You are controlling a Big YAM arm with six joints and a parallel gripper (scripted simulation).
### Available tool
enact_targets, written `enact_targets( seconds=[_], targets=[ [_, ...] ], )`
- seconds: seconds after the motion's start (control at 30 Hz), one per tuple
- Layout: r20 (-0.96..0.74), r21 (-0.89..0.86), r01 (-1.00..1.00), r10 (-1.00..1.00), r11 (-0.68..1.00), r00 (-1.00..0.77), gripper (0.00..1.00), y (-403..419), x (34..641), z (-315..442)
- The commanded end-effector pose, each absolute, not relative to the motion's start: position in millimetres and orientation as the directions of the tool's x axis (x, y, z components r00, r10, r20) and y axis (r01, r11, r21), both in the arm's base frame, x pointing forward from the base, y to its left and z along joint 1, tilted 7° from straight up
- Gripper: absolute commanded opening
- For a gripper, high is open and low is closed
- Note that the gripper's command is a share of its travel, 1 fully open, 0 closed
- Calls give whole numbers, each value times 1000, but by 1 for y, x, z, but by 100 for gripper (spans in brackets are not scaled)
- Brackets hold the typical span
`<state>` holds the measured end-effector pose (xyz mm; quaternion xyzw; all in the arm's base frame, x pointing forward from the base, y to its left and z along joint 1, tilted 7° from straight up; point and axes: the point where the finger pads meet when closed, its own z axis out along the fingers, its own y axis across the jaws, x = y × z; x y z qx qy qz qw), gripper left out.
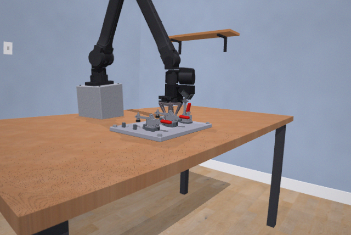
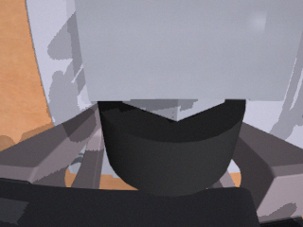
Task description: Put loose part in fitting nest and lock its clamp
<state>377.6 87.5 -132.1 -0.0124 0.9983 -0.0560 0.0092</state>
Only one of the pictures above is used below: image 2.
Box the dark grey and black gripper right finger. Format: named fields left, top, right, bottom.
left=232, top=122, right=303, bottom=224

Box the grey metal fixture plate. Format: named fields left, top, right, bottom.
left=26, top=0, right=303, bottom=148

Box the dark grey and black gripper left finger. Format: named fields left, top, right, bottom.
left=0, top=104, right=105, bottom=189

